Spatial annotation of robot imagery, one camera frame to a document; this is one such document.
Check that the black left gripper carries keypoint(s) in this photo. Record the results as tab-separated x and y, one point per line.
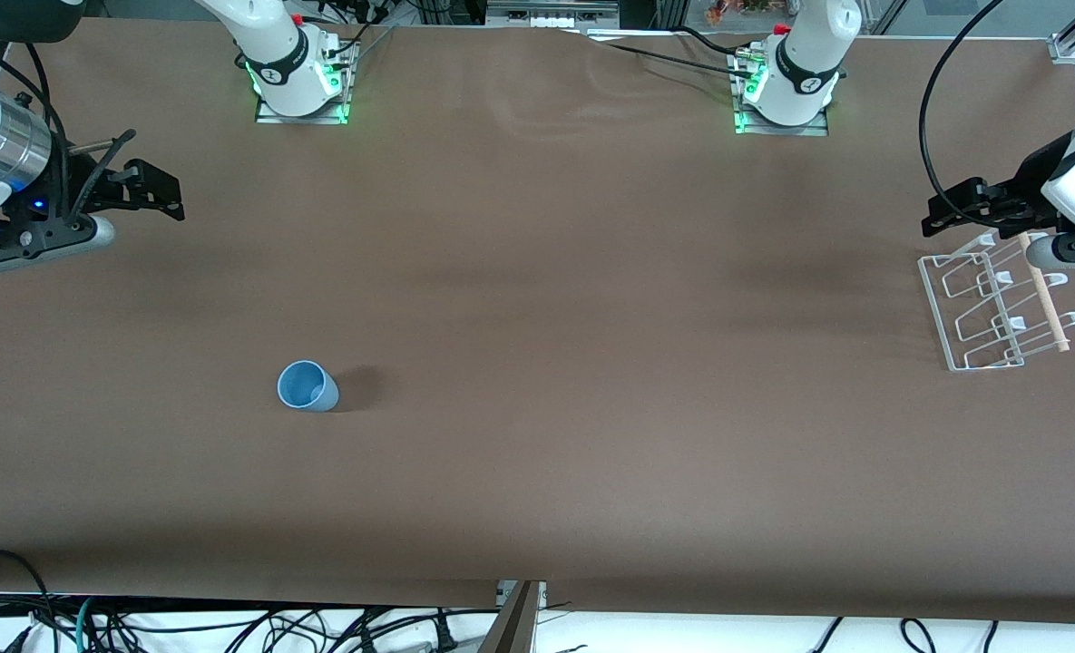
1025	184

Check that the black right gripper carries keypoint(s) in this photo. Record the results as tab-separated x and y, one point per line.
81	184

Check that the light blue plastic cup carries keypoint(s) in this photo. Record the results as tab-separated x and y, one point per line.
306	385

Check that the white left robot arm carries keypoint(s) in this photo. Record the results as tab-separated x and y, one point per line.
800	63

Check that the orange red background item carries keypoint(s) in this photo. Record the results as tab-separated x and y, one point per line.
737	9

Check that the white power strip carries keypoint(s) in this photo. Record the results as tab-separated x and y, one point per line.
551	11

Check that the brown table cover sheet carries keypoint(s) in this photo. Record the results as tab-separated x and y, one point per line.
537	408

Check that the dark angled metal bar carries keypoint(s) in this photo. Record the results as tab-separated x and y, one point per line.
512	630

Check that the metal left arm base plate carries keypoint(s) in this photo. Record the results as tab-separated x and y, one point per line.
809	130

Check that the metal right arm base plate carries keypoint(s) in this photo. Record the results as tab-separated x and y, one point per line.
319	118

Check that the silver metal table bracket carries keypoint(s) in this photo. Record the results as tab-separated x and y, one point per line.
540	594

